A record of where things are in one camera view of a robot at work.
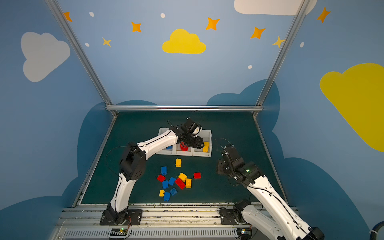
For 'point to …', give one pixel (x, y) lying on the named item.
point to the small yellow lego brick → (161, 193)
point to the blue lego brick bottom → (167, 196)
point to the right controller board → (244, 233)
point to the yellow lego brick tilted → (182, 176)
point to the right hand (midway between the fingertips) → (222, 164)
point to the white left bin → (170, 152)
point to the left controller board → (119, 232)
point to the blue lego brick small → (165, 184)
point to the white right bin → (206, 135)
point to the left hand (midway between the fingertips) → (200, 143)
